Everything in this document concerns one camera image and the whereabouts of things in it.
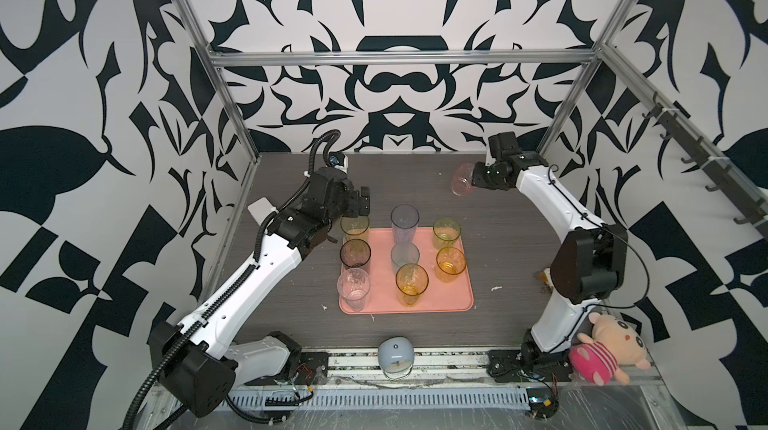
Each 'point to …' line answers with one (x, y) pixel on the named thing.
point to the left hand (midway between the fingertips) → (350, 183)
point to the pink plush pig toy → (613, 343)
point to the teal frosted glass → (404, 253)
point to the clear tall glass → (353, 285)
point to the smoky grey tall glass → (355, 252)
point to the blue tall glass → (404, 219)
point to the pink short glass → (462, 182)
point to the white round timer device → (396, 356)
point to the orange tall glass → (411, 280)
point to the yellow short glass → (450, 262)
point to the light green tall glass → (355, 227)
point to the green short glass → (445, 233)
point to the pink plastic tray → (440, 296)
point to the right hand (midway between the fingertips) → (482, 173)
